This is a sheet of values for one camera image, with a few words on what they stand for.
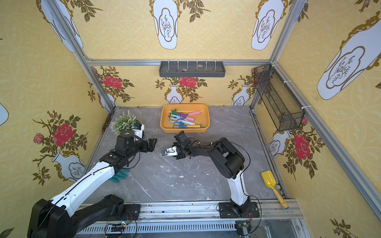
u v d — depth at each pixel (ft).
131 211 2.40
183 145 2.50
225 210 2.45
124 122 2.88
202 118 3.72
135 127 2.28
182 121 3.59
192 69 3.03
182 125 3.57
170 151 2.70
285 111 2.71
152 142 2.44
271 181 2.74
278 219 2.54
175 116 3.58
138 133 2.37
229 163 1.71
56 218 1.25
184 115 3.67
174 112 3.72
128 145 2.04
